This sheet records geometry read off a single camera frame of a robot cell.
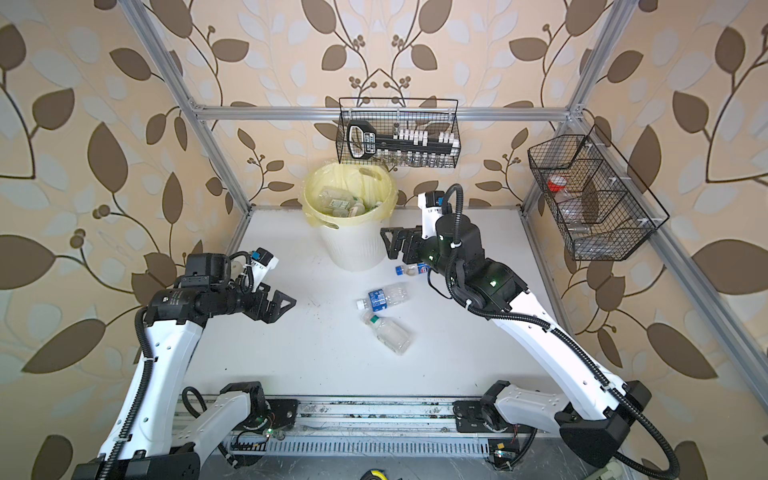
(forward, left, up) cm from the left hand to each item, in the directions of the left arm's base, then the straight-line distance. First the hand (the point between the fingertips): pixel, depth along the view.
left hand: (278, 292), depth 72 cm
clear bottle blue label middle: (+8, -23, -17) cm, 30 cm away
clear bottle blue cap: (+22, -34, -21) cm, 46 cm away
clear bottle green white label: (+35, -9, -3) cm, 36 cm away
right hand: (+8, -29, +15) cm, 34 cm away
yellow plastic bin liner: (+43, -17, 0) cm, 46 cm away
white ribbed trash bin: (+20, -15, -6) cm, 25 cm away
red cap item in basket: (+30, -72, +11) cm, 78 cm away
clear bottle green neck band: (-2, -28, -23) cm, 36 cm away
